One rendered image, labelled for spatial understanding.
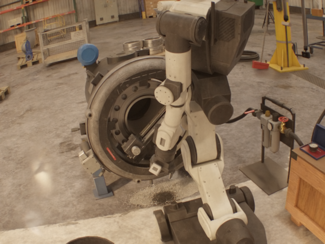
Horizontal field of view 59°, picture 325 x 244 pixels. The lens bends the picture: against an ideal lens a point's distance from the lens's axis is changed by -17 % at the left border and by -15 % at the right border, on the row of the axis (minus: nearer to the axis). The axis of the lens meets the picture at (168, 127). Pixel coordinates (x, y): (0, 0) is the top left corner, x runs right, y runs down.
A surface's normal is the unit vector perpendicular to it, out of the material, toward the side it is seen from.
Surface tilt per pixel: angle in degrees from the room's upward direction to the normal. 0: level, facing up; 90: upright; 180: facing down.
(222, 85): 63
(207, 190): 43
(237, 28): 102
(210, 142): 80
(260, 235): 0
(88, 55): 90
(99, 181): 90
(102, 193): 90
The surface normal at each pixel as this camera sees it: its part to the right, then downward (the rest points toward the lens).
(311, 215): -0.93, 0.24
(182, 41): 0.29, 0.62
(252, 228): -0.11, -0.90
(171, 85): -0.50, 0.58
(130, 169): 0.36, 0.35
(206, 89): 0.18, -0.09
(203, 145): 0.23, 0.20
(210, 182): 0.09, -0.41
